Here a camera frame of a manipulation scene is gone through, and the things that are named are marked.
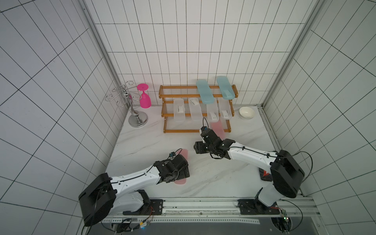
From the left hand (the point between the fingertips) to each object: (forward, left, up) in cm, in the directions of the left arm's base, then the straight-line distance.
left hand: (179, 176), depth 82 cm
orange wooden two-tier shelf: (+39, -3, +15) cm, 42 cm away
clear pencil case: (+35, +1, +15) cm, 38 cm away
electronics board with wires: (-23, -52, 0) cm, 57 cm away
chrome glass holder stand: (+41, +34, +26) cm, 59 cm away
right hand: (+14, -8, +7) cm, 18 cm away
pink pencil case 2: (+34, -27, -1) cm, 43 cm away
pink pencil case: (+15, -3, 0) cm, 15 cm away
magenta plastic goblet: (+46, +26, +16) cm, 55 cm away
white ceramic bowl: (+48, -50, +2) cm, 70 cm away
